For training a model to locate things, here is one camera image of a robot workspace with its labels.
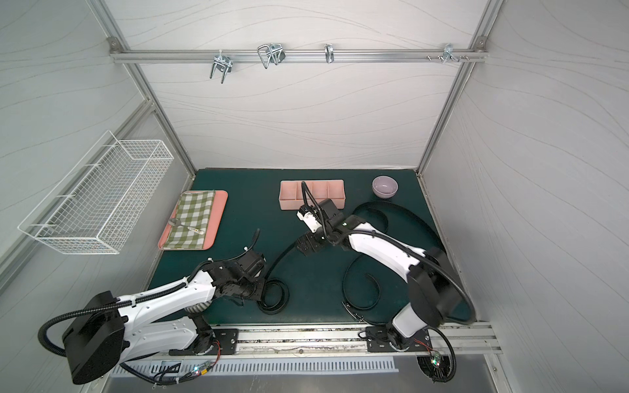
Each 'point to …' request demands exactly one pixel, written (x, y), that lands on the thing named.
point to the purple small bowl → (384, 187)
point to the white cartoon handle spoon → (176, 222)
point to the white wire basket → (99, 202)
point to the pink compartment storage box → (291, 196)
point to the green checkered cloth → (190, 226)
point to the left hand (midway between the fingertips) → (264, 294)
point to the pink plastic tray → (219, 210)
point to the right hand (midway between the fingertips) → (306, 237)
